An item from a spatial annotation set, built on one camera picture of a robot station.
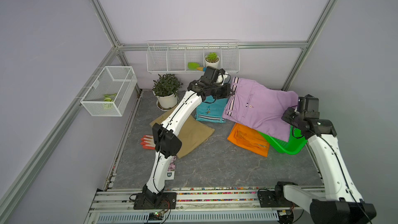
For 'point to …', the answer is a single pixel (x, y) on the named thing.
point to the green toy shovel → (194, 66)
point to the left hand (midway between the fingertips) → (234, 93)
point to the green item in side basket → (108, 100)
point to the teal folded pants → (211, 110)
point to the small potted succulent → (212, 59)
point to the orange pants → (249, 138)
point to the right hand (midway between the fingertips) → (288, 113)
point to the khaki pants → (192, 131)
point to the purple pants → (251, 103)
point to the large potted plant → (166, 89)
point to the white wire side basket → (112, 79)
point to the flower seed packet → (171, 171)
